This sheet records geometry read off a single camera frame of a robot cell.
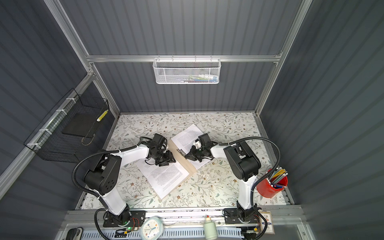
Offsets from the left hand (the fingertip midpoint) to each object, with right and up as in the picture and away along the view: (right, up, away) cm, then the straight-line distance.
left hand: (172, 163), depth 93 cm
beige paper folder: (+5, +1, +1) cm, 6 cm away
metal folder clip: (+5, +7, +6) cm, 10 cm away
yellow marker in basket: (-37, +29, -11) cm, 49 cm away
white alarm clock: (-6, -24, -24) cm, 35 cm away
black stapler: (-40, -26, -25) cm, 54 cm away
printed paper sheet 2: (+7, +14, +10) cm, 19 cm away
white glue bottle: (+21, -22, -28) cm, 42 cm away
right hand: (+9, +3, +1) cm, 10 cm away
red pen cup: (+55, -6, -17) cm, 58 cm away
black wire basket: (-45, +20, -21) cm, 54 cm away
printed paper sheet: (-4, -8, -6) cm, 11 cm away
